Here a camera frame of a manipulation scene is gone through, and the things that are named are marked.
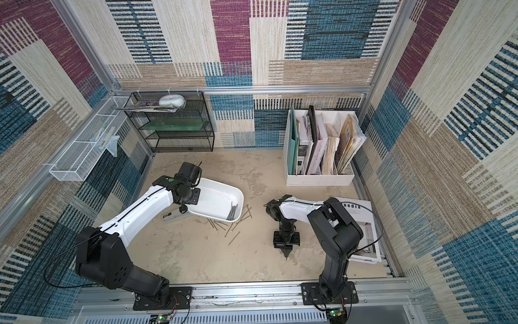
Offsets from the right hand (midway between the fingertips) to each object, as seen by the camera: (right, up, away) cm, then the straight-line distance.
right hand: (285, 253), depth 85 cm
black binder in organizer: (+13, +57, +7) cm, 59 cm away
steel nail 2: (-20, +7, +5) cm, 22 cm away
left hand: (-40, +24, +2) cm, 47 cm away
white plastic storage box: (-30, +20, +11) cm, 37 cm away
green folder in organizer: (+3, +45, -3) cm, 45 cm away
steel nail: (-32, +10, +7) cm, 34 cm away
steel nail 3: (-23, +14, +9) cm, 29 cm away
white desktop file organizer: (+16, +44, +3) cm, 47 cm away
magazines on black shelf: (-58, +63, +7) cm, 86 cm away
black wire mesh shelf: (-56, +60, +23) cm, 85 cm away
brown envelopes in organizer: (+30, +48, +5) cm, 57 cm away
